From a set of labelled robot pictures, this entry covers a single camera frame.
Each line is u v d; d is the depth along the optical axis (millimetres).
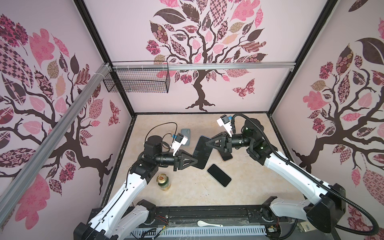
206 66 924
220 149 589
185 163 628
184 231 700
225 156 949
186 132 1088
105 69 829
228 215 759
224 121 569
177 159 569
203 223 706
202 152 609
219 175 878
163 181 756
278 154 490
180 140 588
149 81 798
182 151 640
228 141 559
